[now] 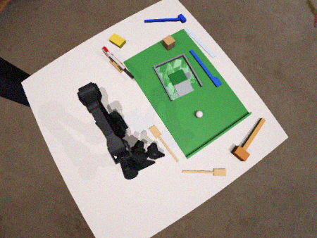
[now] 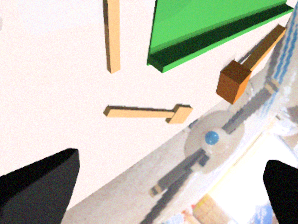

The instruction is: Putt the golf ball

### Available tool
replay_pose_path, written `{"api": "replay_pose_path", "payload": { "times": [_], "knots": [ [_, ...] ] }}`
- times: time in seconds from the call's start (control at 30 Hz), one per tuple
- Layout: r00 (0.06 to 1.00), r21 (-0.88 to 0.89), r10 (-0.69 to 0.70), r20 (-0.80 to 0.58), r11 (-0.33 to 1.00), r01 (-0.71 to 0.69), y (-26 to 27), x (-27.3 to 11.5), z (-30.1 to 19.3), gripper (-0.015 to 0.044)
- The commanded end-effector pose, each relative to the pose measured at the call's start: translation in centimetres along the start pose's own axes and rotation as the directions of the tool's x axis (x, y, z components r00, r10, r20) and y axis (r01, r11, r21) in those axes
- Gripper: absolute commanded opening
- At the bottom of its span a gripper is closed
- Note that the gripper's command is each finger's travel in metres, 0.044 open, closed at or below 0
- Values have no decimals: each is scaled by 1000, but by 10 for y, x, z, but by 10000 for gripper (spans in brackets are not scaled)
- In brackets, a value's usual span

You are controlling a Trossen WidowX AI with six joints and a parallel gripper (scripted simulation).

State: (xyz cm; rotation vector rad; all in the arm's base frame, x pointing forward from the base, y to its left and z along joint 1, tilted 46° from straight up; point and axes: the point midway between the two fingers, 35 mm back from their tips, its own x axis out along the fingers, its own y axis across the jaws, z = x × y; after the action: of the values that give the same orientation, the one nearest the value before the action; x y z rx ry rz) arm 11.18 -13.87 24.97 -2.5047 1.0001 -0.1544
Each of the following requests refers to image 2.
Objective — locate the green rectangular mat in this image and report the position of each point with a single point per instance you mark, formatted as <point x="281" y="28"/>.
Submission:
<point x="176" y="21"/>

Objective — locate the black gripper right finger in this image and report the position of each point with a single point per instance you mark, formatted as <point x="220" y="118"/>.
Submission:
<point x="281" y="183"/>

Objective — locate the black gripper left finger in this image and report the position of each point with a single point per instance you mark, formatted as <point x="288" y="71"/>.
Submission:
<point x="40" y="192"/>

